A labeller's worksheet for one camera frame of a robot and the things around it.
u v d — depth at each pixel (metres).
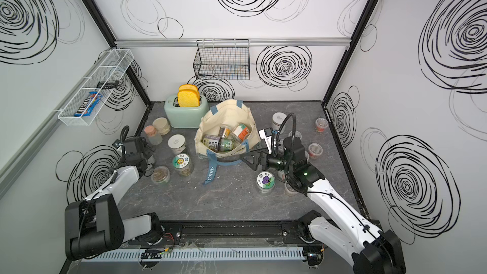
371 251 0.39
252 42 0.91
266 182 0.79
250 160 0.66
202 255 0.77
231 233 0.75
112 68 0.88
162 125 1.00
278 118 1.01
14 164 0.52
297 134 0.99
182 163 0.85
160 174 0.84
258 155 0.61
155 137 0.97
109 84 0.78
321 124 1.02
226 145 0.94
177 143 0.91
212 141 0.94
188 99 0.96
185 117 1.01
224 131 0.97
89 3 0.77
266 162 0.62
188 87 0.96
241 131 0.96
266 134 0.65
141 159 0.67
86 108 0.67
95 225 0.41
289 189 0.80
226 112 0.97
